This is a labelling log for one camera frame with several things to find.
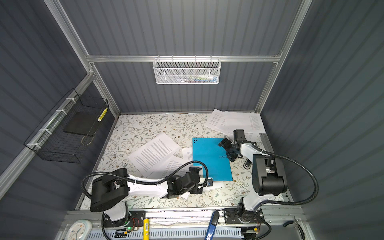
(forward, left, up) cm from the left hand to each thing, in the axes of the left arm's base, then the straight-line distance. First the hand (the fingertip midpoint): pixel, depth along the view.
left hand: (201, 175), depth 83 cm
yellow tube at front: (-23, +28, -4) cm, 37 cm away
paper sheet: (+15, +8, -6) cm, 17 cm away
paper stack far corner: (+45, -25, -6) cm, 52 cm away
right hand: (+17, -16, -1) cm, 23 cm away
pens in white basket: (+51, -2, +29) cm, 59 cm away
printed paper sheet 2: (+8, +19, -5) cm, 22 cm away
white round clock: (-22, +59, -4) cm, 63 cm away
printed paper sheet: (+16, +33, -6) cm, 37 cm away
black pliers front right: (-30, -45, -4) cm, 54 cm away
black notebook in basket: (+20, +60, +25) cm, 68 cm away
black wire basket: (+16, +66, +23) cm, 72 cm away
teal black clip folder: (+19, -7, -6) cm, 21 cm away
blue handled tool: (-24, -3, -2) cm, 24 cm away
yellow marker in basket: (+28, +54, +23) cm, 64 cm away
